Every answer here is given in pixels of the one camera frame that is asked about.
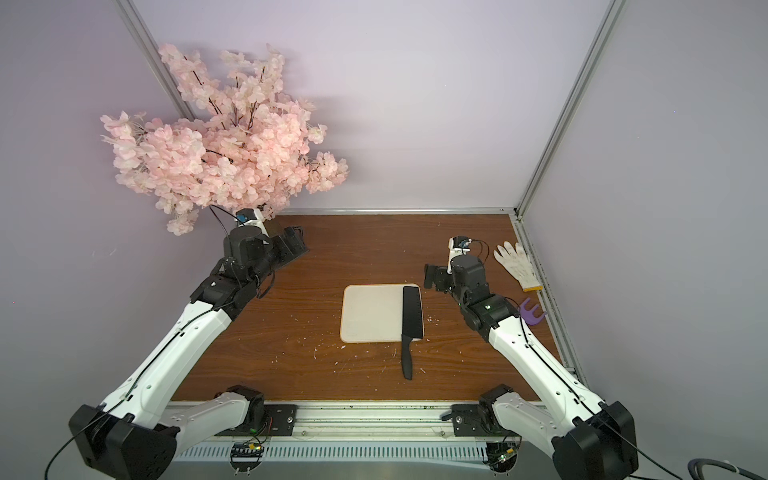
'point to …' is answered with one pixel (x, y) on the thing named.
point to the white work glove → (518, 263)
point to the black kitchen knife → (412, 325)
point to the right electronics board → (502, 456)
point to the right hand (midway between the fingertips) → (446, 259)
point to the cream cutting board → (373, 313)
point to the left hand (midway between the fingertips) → (291, 232)
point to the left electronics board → (246, 456)
